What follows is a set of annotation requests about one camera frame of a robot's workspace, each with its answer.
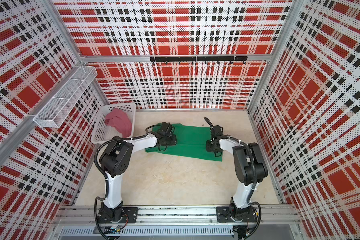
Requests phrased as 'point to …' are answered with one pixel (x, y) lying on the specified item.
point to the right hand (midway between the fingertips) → (210, 149)
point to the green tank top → (191, 141)
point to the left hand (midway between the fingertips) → (175, 142)
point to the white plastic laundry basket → (100, 131)
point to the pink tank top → (117, 118)
